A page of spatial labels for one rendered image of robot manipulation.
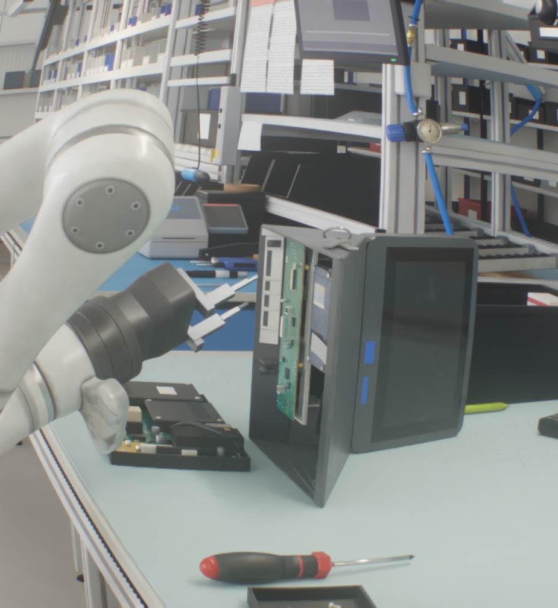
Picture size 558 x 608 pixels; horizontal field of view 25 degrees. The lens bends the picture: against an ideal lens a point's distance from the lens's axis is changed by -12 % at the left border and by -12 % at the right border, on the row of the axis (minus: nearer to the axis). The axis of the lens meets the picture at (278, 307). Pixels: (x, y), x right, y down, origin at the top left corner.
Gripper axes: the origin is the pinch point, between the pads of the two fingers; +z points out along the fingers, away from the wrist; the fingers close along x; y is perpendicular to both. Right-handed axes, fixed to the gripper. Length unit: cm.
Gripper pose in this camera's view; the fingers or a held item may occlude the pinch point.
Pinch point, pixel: (251, 290)
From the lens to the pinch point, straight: 118.6
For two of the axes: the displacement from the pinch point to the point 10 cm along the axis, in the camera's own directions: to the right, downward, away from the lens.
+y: -6.4, -6.9, 3.4
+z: 7.4, -4.2, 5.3
